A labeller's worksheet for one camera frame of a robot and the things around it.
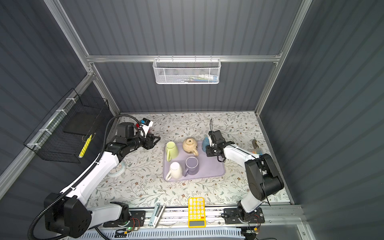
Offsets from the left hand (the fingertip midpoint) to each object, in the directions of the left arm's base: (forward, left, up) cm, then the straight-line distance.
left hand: (155, 136), depth 81 cm
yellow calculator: (-35, -20, -19) cm, 45 cm away
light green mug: (-3, -8, -13) cm, 15 cm away
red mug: (-4, +5, +14) cm, 15 cm away
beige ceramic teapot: (+1, -19, -12) cm, 22 cm away
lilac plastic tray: (-10, -30, -21) cm, 38 cm away
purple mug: (-11, -19, -14) cm, 26 cm away
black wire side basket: (-2, +42, +7) cm, 43 cm away
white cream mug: (-15, -10, -13) cm, 22 cm away
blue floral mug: (+2, -28, -11) cm, 30 cm away
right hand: (-1, -32, -16) cm, 36 cm away
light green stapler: (-33, -1, -19) cm, 38 cm away
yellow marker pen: (-7, +30, +7) cm, 32 cm away
